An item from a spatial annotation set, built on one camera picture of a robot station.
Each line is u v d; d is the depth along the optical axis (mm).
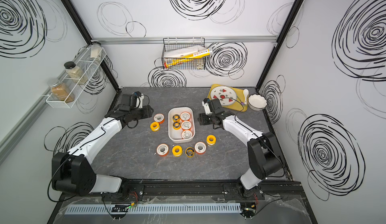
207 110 807
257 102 1084
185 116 1016
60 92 632
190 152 867
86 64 932
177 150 867
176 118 1007
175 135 936
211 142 904
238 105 1119
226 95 1149
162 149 870
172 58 862
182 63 867
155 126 963
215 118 667
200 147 882
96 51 866
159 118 1002
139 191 738
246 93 1156
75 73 708
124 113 601
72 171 404
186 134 934
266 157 447
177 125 972
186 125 972
